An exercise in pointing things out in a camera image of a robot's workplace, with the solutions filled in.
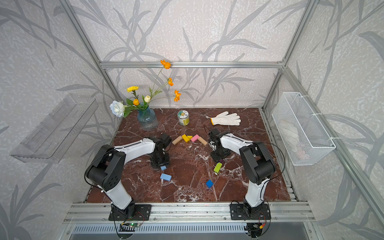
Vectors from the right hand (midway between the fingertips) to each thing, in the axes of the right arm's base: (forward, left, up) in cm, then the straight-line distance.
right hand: (220, 156), depth 94 cm
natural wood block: (+12, +29, +1) cm, 31 cm away
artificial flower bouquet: (+20, +50, +30) cm, 62 cm away
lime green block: (-7, +2, +1) cm, 8 cm away
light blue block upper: (-8, +35, +3) cm, 36 cm away
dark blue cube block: (-17, +7, +1) cm, 18 cm away
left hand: (-6, +33, 0) cm, 34 cm away
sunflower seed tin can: (+27, +24, +9) cm, 37 cm away
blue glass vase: (+22, +48, +12) cm, 54 cm away
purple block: (-5, 0, +4) cm, 6 cm away
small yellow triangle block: (+14, +20, +2) cm, 25 cm away
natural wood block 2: (+12, +11, +1) cm, 16 cm away
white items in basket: (0, -35, +23) cm, 42 cm away
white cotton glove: (+31, -6, +1) cm, 32 cm away
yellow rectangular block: (+13, +23, +1) cm, 26 cm away
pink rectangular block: (+14, +17, +1) cm, 22 cm away
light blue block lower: (-13, +32, +1) cm, 35 cm away
